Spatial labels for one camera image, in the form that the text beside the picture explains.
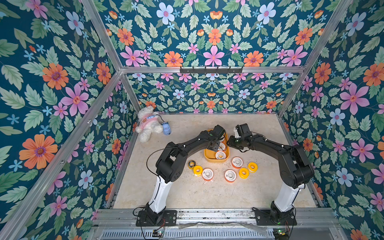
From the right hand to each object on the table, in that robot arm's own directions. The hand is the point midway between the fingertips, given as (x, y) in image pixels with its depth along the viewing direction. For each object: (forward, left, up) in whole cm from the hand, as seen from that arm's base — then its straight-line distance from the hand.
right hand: (228, 142), depth 96 cm
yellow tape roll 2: (-18, -8, -6) cm, 21 cm away
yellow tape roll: (-18, +19, -5) cm, 27 cm away
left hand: (-1, +9, -1) cm, 9 cm away
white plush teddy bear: (+12, +55, +4) cm, 57 cm away
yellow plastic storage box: (-9, +12, -2) cm, 15 cm away
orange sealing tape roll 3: (-20, +13, -5) cm, 25 cm away
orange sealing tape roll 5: (-12, -5, -5) cm, 14 cm away
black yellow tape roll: (-14, +24, -6) cm, 28 cm away
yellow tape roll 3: (-15, -14, -5) cm, 21 cm away
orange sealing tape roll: (-8, +5, -3) cm, 10 cm away
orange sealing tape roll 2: (-1, +4, -3) cm, 5 cm away
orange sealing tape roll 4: (-20, 0, -6) cm, 21 cm away
